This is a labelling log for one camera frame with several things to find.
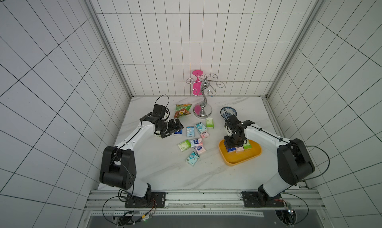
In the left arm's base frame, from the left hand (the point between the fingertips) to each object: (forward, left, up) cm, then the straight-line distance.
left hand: (176, 132), depth 86 cm
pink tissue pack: (-7, -38, -8) cm, 40 cm away
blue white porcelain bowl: (+22, -35, -9) cm, 42 cm away
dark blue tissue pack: (-8, -33, -6) cm, 34 cm away
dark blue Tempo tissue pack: (+5, 0, -9) cm, 10 cm away
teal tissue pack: (+7, -15, -6) cm, 18 cm away
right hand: (-4, -29, -8) cm, 31 cm away
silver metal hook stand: (+25, -17, -11) cm, 33 cm away
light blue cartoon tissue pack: (+5, -8, -8) cm, 13 cm away
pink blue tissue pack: (-7, -14, -8) cm, 18 cm away
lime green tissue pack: (-4, -5, -9) cm, 11 cm away
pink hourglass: (+32, -13, +9) cm, 36 cm away
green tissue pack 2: (+12, -21, -9) cm, 26 cm away
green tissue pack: (-4, -44, -8) cm, 45 cm away
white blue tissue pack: (-4, -12, -6) cm, 14 cm away
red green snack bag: (+22, -2, -6) cm, 23 cm away
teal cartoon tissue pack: (-12, -10, -9) cm, 18 cm away
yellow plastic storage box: (-13, -33, -7) cm, 36 cm away
